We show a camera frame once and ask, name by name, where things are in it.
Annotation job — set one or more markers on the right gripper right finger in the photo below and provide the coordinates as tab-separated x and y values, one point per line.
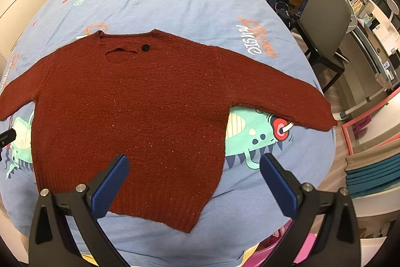
337	242

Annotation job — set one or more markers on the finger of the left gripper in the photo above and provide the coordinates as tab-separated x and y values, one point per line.
7	137

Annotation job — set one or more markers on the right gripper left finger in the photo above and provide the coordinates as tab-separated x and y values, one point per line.
51	242

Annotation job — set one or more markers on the dark red knit sweater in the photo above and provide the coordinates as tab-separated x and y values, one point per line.
161	100

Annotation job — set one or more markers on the stack of teal folded cloths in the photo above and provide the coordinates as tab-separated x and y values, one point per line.
372	170

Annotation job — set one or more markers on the pink framed board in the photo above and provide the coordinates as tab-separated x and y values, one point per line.
375	127

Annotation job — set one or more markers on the white desk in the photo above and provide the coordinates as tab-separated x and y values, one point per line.
370	75

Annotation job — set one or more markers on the grey office chair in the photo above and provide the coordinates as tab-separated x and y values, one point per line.
322	26

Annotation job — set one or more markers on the white round desk lamp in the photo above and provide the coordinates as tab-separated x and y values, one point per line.
390	9

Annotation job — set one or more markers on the black backpack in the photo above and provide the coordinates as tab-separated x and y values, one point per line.
283	9

